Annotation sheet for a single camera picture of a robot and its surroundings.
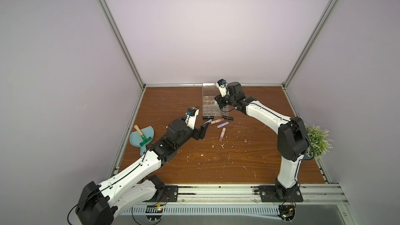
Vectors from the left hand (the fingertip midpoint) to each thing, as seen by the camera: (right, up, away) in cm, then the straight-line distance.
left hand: (204, 120), depth 74 cm
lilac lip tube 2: (+12, -6, +23) cm, 27 cm away
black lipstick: (+2, -2, +26) cm, 26 cm away
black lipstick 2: (+16, -2, +26) cm, 31 cm away
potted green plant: (+56, -9, -2) cm, 56 cm away
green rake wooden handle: (-35, -14, +16) cm, 41 cm away
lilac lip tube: (+3, -4, +24) cm, 24 cm away
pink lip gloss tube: (+11, -11, +18) cm, 24 cm away
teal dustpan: (-42, -14, +19) cm, 48 cm away
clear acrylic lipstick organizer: (+4, +5, +30) cm, 31 cm away
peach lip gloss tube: (+9, -4, +24) cm, 26 cm away
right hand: (+8, +14, +16) cm, 23 cm away
